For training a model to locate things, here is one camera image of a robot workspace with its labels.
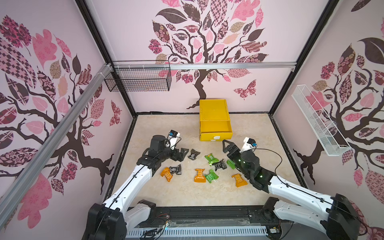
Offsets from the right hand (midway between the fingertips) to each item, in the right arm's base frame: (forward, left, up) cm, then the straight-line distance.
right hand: (224, 146), depth 78 cm
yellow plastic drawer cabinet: (+20, +3, -4) cm, 20 cm away
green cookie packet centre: (-10, +7, -18) cm, 21 cm away
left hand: (+1, +24, -4) cm, 24 cm away
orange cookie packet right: (-12, -9, -18) cm, 23 cm away
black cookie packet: (+5, +17, -18) cm, 25 cm away
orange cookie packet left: (-6, +34, -18) cm, 39 cm away
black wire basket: (+85, +70, -12) cm, 111 cm away
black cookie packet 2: (-5, +28, -19) cm, 34 cm away
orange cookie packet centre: (-10, +14, -19) cm, 25 cm away
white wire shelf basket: (+9, -52, +5) cm, 53 cm away
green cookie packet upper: (+2, +6, -18) cm, 19 cm away
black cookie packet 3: (-2, 0, -18) cm, 18 cm away
